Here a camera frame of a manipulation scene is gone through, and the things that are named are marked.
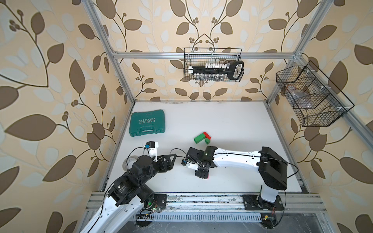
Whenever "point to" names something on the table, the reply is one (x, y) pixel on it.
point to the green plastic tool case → (147, 123)
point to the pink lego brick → (208, 177)
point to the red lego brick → (206, 135)
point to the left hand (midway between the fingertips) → (169, 155)
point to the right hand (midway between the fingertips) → (200, 170)
